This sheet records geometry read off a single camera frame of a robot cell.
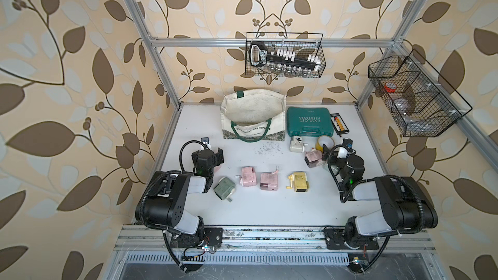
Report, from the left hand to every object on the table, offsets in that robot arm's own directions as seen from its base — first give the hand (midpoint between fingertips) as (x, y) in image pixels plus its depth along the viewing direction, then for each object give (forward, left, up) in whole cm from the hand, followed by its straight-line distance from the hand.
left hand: (205, 148), depth 93 cm
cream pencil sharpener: (+3, -45, -1) cm, 45 cm away
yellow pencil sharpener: (-16, -44, -2) cm, 46 cm away
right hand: (0, -62, +4) cm, 62 cm away
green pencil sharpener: (-19, -12, -2) cm, 22 cm away
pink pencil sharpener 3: (-4, -52, 0) cm, 52 cm away
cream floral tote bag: (+23, -23, 0) cm, 32 cm away
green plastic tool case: (+18, -54, 0) cm, 57 cm away
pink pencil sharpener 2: (-16, -31, -1) cm, 34 cm away
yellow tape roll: (+8, -62, -3) cm, 62 cm away
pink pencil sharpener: (-14, -21, -1) cm, 26 cm away
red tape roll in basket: (+13, -81, +28) cm, 87 cm away
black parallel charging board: (+19, -71, -3) cm, 74 cm away
